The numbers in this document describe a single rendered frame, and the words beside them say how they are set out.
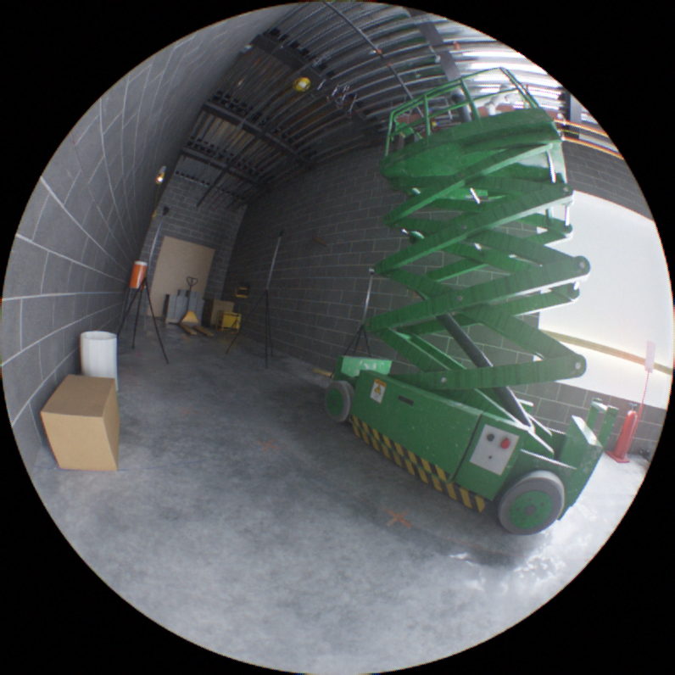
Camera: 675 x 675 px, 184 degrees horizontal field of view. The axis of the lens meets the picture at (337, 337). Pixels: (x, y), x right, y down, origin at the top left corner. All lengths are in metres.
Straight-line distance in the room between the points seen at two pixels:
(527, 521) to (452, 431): 0.58
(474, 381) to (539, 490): 0.62
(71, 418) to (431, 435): 1.47
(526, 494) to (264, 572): 0.94
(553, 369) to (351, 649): 1.16
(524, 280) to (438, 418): 0.77
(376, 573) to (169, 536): 0.63
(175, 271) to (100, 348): 5.86
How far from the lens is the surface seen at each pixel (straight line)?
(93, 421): 0.93
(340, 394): 1.48
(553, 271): 1.16
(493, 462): 1.04
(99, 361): 1.58
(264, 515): 0.85
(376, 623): 0.74
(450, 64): 3.75
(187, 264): 7.30
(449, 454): 1.04
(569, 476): 1.14
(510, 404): 1.28
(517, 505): 1.06
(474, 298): 1.16
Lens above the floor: 0.69
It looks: 3 degrees down
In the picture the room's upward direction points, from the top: 11 degrees clockwise
